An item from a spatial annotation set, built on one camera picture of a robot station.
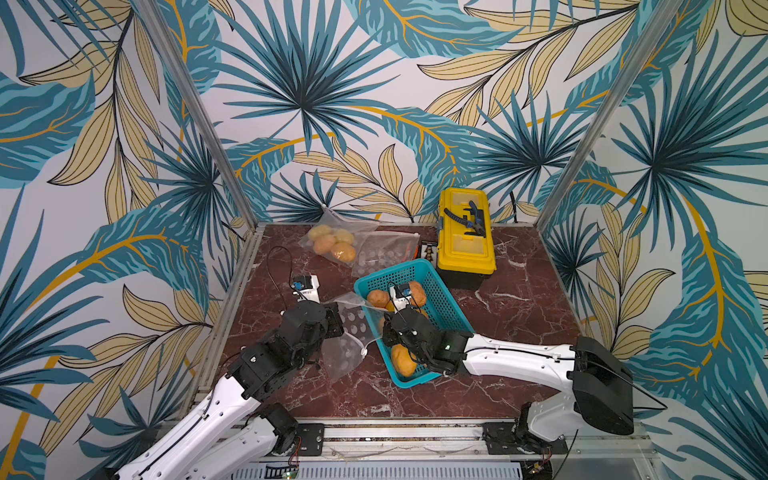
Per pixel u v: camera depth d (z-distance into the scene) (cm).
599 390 42
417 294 95
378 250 109
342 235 112
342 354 85
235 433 57
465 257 89
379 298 90
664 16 69
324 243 107
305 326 49
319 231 111
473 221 96
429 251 110
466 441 75
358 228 113
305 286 60
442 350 58
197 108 84
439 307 93
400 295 68
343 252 104
